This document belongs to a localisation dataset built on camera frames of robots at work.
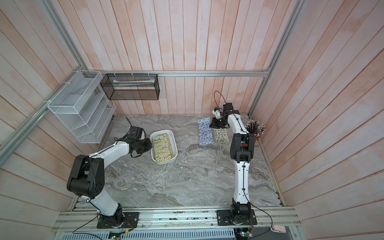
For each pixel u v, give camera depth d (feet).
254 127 3.11
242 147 2.12
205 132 3.41
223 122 2.97
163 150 3.05
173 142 3.25
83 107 2.38
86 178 1.53
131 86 3.43
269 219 2.21
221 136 3.52
